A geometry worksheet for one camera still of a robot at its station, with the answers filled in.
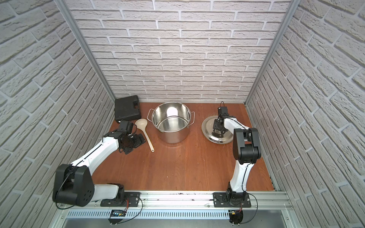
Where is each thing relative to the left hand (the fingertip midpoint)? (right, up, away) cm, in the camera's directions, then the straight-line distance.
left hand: (137, 141), depth 88 cm
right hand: (+57, +9, +14) cm, 59 cm away
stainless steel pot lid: (+47, +7, +16) cm, 50 cm away
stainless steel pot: (+20, +12, +16) cm, 29 cm away
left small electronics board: (-5, -35, -15) cm, 39 cm away
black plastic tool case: (-15, +22, +20) cm, 33 cm away
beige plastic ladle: (-1, +10, +15) cm, 18 cm away
